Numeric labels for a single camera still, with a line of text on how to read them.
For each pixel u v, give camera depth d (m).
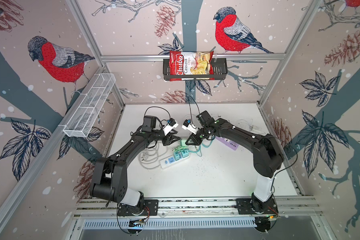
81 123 0.71
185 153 0.86
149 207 0.73
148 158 0.90
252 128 1.04
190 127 0.78
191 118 0.80
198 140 0.77
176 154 0.84
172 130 0.85
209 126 0.69
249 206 0.73
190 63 0.88
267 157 0.49
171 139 0.76
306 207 0.74
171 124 0.73
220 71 0.95
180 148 0.84
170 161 0.87
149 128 0.69
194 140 0.76
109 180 0.44
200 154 0.90
